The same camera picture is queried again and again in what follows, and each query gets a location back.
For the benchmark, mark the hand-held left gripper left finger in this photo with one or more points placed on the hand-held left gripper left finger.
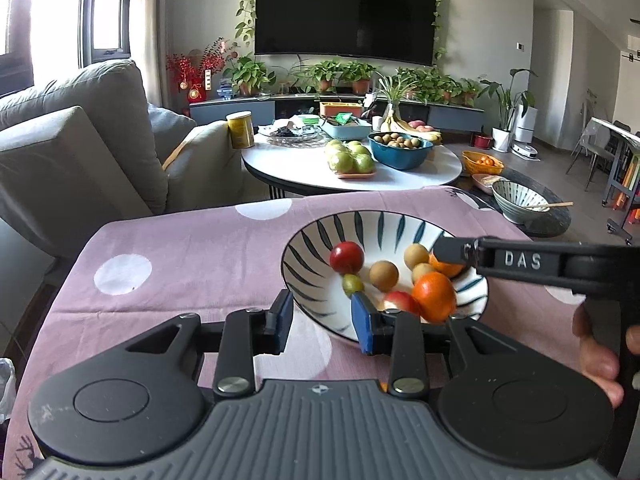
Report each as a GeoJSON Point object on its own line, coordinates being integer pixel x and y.
{"type": "Point", "coordinates": [285, 317]}

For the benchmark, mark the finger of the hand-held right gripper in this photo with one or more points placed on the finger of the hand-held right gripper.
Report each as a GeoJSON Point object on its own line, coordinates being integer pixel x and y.
{"type": "Point", "coordinates": [455, 250]}

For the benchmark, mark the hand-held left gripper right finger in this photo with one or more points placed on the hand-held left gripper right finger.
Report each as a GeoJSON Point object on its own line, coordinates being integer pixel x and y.
{"type": "Point", "coordinates": [361, 322]}

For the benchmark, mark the orange tangerine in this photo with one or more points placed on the orange tangerine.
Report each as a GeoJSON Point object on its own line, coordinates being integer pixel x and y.
{"type": "Point", "coordinates": [447, 270]}
{"type": "Point", "coordinates": [435, 297]}

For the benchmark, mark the green jujube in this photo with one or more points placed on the green jujube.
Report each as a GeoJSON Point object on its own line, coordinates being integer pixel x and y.
{"type": "Point", "coordinates": [352, 284]}

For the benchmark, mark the brown kiwi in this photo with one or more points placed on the brown kiwi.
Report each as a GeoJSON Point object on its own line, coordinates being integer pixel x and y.
{"type": "Point", "coordinates": [384, 275]}
{"type": "Point", "coordinates": [415, 255]}

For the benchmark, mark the yellow lemon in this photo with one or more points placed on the yellow lemon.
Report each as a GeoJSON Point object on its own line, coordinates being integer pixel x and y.
{"type": "Point", "coordinates": [421, 273]}

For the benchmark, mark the small red apple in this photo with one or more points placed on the small red apple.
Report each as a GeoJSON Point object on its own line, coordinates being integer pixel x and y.
{"type": "Point", "coordinates": [400, 303]}
{"type": "Point", "coordinates": [346, 256]}

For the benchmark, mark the large striped white bowl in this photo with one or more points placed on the large striped white bowl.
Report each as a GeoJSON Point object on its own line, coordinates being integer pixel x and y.
{"type": "Point", "coordinates": [310, 260]}

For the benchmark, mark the person's right hand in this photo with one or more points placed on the person's right hand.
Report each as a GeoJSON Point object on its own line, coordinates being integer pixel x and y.
{"type": "Point", "coordinates": [600, 350]}

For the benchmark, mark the dark round side table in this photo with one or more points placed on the dark round side table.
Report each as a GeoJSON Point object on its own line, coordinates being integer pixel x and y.
{"type": "Point", "coordinates": [555, 222]}

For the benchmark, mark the wooden spoon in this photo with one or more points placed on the wooden spoon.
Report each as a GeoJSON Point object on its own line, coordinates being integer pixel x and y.
{"type": "Point", "coordinates": [557, 205]}

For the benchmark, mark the pink tray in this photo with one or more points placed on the pink tray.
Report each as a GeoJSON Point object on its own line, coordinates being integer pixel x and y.
{"type": "Point", "coordinates": [484, 182]}

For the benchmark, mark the small striped bowl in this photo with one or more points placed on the small striped bowl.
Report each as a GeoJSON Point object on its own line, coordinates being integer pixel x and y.
{"type": "Point", "coordinates": [515, 205]}

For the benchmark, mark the orange basket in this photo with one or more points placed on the orange basket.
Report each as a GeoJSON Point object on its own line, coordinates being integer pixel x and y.
{"type": "Point", "coordinates": [482, 162]}

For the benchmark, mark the blue ceramic bowl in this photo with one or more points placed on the blue ceramic bowl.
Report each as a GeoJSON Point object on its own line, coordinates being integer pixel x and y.
{"type": "Point", "coordinates": [400, 157]}

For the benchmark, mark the pink polka dot tablecloth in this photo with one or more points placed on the pink polka dot tablecloth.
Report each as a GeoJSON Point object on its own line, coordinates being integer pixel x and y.
{"type": "Point", "coordinates": [200, 250]}

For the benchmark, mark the red pot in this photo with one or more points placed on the red pot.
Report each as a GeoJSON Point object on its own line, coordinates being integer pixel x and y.
{"type": "Point", "coordinates": [482, 141]}

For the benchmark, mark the rolling book shelf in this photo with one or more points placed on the rolling book shelf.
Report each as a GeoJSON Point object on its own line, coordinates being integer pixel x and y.
{"type": "Point", "coordinates": [622, 170]}

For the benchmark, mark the tall plant in white pot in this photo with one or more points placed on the tall plant in white pot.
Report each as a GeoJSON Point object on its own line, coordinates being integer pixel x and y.
{"type": "Point", "coordinates": [501, 140]}

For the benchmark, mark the clear chair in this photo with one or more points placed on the clear chair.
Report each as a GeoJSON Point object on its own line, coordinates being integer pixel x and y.
{"type": "Point", "coordinates": [585, 145]}

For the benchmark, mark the pile of kiwis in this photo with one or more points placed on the pile of kiwis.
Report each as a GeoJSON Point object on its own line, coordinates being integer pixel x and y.
{"type": "Point", "coordinates": [397, 141]}

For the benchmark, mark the orange plate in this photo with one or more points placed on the orange plate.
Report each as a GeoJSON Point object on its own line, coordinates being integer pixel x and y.
{"type": "Point", "coordinates": [355, 175]}

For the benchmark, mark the green apple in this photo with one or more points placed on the green apple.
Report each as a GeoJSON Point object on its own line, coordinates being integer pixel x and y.
{"type": "Point", "coordinates": [357, 147]}
{"type": "Point", "coordinates": [341, 163]}
{"type": "Point", "coordinates": [364, 164]}
{"type": "Point", "coordinates": [336, 149]}

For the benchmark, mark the bunch of bananas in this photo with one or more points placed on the bunch of bananas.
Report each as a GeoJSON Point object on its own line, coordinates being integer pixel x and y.
{"type": "Point", "coordinates": [400, 126]}

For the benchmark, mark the white round coffee table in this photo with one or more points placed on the white round coffee table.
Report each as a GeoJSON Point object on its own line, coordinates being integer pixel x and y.
{"type": "Point", "coordinates": [300, 170]}

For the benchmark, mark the potted green plant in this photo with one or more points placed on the potted green plant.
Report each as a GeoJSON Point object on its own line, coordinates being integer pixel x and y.
{"type": "Point", "coordinates": [430, 82]}
{"type": "Point", "coordinates": [247, 72]}
{"type": "Point", "coordinates": [469, 92]}
{"type": "Point", "coordinates": [322, 74]}
{"type": "Point", "coordinates": [360, 76]}

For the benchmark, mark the teal tray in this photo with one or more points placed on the teal tray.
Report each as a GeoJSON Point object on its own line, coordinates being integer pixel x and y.
{"type": "Point", "coordinates": [347, 132]}

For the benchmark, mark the spider plant in vase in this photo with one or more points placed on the spider plant in vase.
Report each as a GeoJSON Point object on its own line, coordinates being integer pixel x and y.
{"type": "Point", "coordinates": [392, 91]}

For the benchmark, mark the glass plate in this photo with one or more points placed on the glass plate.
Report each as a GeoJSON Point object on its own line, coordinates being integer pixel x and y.
{"type": "Point", "coordinates": [292, 136]}

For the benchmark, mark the orange box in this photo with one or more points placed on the orange box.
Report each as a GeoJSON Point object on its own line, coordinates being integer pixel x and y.
{"type": "Point", "coordinates": [340, 109]}

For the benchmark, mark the yellow can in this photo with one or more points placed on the yellow can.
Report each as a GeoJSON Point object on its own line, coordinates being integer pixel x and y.
{"type": "Point", "coordinates": [241, 131]}

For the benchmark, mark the dark television cabinet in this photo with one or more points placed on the dark television cabinet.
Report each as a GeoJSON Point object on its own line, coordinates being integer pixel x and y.
{"type": "Point", "coordinates": [240, 109]}

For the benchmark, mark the light grey cushion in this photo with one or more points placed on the light grey cushion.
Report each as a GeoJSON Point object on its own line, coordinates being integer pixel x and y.
{"type": "Point", "coordinates": [170, 130]}

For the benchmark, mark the red flower decoration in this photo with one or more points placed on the red flower decoration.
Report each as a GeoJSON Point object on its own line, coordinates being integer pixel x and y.
{"type": "Point", "coordinates": [187, 67]}

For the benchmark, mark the grey sofa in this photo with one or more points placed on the grey sofa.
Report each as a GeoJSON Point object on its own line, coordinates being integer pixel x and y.
{"type": "Point", "coordinates": [75, 150]}

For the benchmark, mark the clear plastic bag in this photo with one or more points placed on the clear plastic bag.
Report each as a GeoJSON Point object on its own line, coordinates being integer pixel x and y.
{"type": "Point", "coordinates": [6, 390]}

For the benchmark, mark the beige curtain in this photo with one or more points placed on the beige curtain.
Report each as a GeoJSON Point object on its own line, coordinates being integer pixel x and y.
{"type": "Point", "coordinates": [150, 35]}

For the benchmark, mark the dark framed window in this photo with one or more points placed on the dark framed window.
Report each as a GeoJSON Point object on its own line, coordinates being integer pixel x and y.
{"type": "Point", "coordinates": [105, 10]}

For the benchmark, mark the black wall television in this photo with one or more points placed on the black wall television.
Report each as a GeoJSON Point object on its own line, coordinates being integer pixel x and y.
{"type": "Point", "coordinates": [345, 10]}

